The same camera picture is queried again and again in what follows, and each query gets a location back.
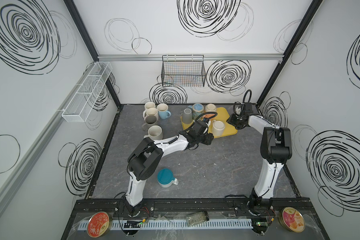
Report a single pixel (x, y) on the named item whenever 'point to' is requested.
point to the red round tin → (98, 224)
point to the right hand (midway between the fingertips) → (227, 120)
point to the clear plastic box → (197, 218)
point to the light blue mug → (162, 108)
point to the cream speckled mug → (155, 132)
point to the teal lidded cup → (165, 178)
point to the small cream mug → (218, 126)
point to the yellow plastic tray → (222, 114)
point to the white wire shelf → (79, 107)
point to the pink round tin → (292, 219)
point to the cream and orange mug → (210, 107)
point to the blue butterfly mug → (197, 109)
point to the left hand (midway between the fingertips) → (212, 135)
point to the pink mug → (151, 111)
